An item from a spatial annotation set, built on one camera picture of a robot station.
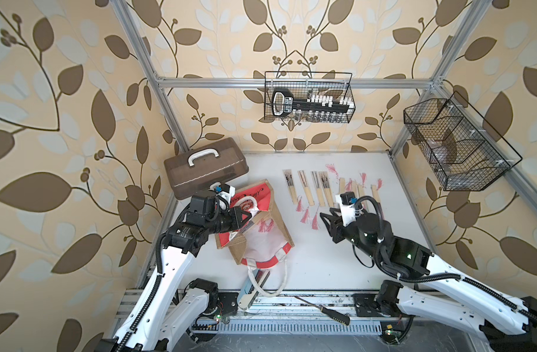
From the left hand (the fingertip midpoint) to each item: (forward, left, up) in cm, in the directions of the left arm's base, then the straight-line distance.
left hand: (248, 213), depth 71 cm
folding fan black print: (+32, -16, -22) cm, 42 cm away
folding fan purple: (+25, -57, -22) cm, 66 cm away
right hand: (0, -25, +1) cm, 25 cm away
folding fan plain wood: (+22, -25, -23) cm, 40 cm away
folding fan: (+27, -34, -22) cm, 48 cm away
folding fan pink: (+32, -42, -22) cm, 57 cm away
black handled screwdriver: (-25, -27, -22) cm, 43 cm away
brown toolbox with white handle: (+22, +24, -4) cm, 33 cm away
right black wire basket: (+18, -73, +12) cm, 76 cm away
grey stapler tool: (-14, -4, -22) cm, 26 cm away
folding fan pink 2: (+28, -51, -22) cm, 62 cm away
